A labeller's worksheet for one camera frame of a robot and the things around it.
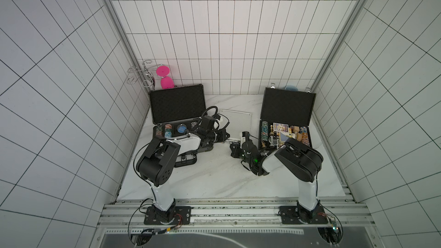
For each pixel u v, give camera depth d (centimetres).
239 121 101
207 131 74
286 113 101
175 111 101
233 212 75
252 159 75
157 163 48
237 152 83
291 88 114
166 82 101
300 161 52
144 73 92
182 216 72
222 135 82
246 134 86
